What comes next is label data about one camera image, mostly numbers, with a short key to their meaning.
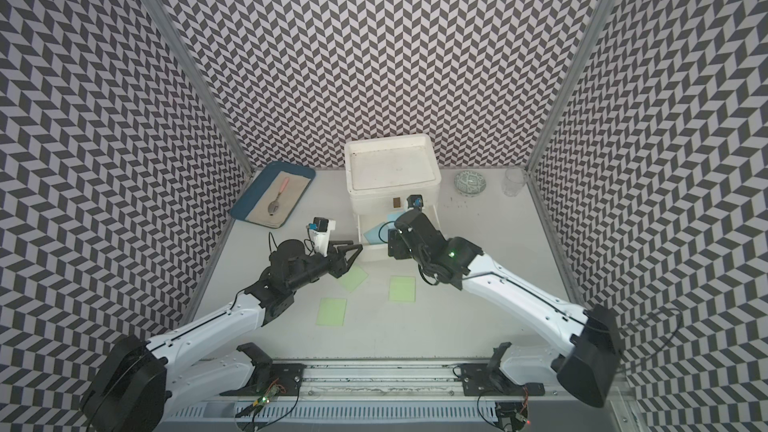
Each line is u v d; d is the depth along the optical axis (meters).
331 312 0.85
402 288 0.87
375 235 0.91
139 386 0.40
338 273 0.70
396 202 0.84
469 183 1.12
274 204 1.06
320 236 0.70
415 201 0.65
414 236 0.54
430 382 0.75
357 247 0.74
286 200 1.09
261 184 1.13
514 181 1.06
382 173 0.85
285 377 0.72
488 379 0.65
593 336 0.39
